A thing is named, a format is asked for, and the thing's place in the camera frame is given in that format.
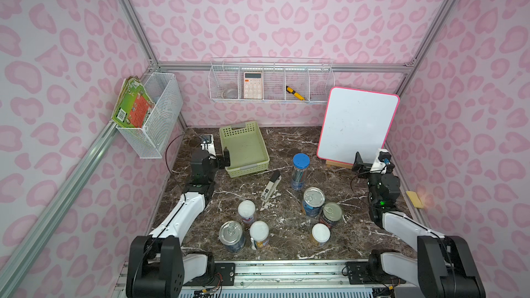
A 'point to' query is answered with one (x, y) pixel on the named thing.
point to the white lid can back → (246, 210)
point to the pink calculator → (252, 85)
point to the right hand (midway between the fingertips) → (367, 150)
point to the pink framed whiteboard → (355, 121)
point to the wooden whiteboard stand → (335, 164)
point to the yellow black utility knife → (295, 93)
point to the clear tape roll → (231, 93)
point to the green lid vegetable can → (332, 212)
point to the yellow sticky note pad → (415, 199)
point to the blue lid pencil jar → (301, 163)
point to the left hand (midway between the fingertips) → (213, 141)
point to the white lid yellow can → (259, 233)
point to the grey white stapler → (272, 186)
